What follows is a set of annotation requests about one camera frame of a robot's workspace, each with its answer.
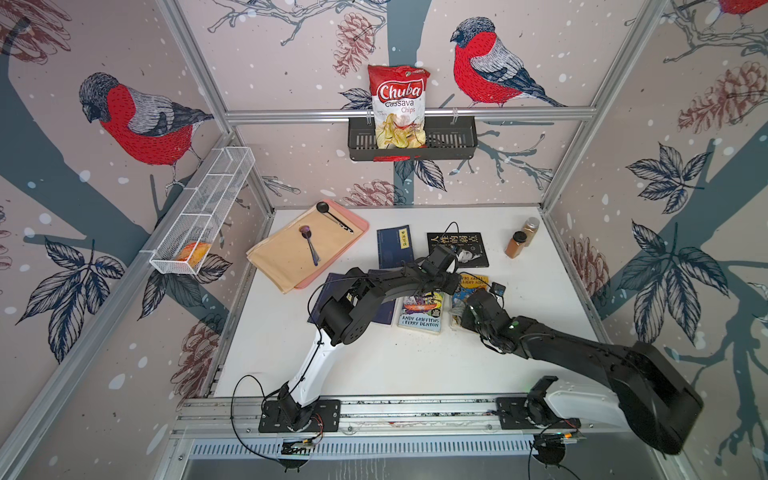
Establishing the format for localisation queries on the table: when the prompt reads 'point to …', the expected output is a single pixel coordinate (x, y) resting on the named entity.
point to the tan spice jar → (530, 227)
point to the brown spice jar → (515, 244)
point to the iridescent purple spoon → (307, 233)
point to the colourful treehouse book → (422, 312)
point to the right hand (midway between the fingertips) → (463, 313)
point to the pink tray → (349, 217)
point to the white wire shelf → (186, 243)
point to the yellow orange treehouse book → (469, 284)
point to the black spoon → (323, 207)
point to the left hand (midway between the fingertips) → (459, 279)
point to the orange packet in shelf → (194, 253)
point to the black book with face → (468, 247)
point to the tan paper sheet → (285, 259)
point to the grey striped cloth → (457, 309)
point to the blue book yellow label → (394, 246)
